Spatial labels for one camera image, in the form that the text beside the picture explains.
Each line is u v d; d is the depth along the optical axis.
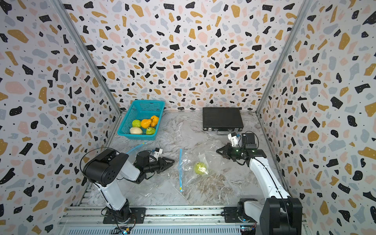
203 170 0.79
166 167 0.84
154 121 1.10
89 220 0.73
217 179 0.87
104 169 0.49
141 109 1.21
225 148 0.75
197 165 0.83
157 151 0.90
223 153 0.72
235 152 0.70
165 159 0.86
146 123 1.06
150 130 1.00
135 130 1.01
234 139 0.77
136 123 1.07
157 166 0.83
